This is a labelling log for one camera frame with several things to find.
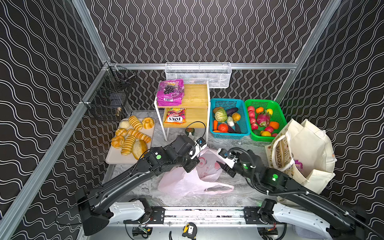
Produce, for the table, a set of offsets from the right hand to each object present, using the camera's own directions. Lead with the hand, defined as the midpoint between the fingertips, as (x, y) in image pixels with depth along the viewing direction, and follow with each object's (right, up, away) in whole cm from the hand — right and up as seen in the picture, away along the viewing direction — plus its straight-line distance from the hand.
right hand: (222, 155), depth 72 cm
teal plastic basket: (+22, +32, +44) cm, 58 cm away
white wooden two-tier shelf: (-12, +27, +7) cm, 31 cm away
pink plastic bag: (-9, -13, +8) cm, 18 cm away
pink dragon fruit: (+36, +19, +34) cm, 52 cm away
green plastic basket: (+47, +19, +36) cm, 63 cm away
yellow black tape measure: (-16, -34, -4) cm, 38 cm away
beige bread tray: (-64, -5, +24) cm, 69 cm away
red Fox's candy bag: (-25, +21, +20) cm, 38 cm away
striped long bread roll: (-56, +1, +23) cm, 61 cm away
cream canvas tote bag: (+45, 0, +8) cm, 46 cm away
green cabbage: (+6, +22, +34) cm, 40 cm away
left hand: (-11, 0, -5) cm, 12 cm away
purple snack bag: (+41, -6, +6) cm, 42 cm away
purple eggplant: (+14, +26, +42) cm, 51 cm away
